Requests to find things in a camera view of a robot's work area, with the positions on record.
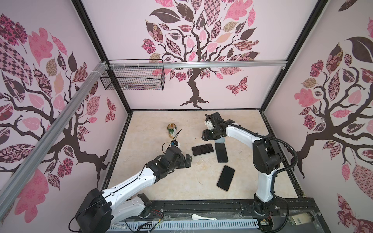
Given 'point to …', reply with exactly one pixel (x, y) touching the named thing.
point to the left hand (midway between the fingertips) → (185, 162)
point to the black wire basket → (134, 74)
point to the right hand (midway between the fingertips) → (205, 135)
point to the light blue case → (221, 140)
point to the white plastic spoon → (195, 217)
